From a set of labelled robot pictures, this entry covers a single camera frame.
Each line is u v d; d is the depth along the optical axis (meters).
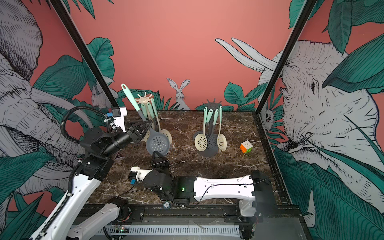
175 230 0.70
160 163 0.53
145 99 0.71
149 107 0.70
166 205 0.77
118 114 0.51
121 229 0.70
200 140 0.88
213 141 0.87
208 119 0.72
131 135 0.52
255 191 0.40
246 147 0.95
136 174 0.52
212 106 0.69
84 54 0.85
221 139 0.89
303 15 0.72
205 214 0.75
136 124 0.55
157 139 0.59
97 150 0.46
